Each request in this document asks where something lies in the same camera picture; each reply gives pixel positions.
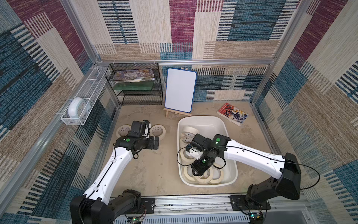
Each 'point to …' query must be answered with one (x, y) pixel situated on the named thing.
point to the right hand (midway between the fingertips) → (197, 169)
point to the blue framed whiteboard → (180, 89)
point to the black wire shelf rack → (133, 97)
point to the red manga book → (231, 113)
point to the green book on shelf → (135, 86)
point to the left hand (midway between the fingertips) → (150, 140)
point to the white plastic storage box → (224, 172)
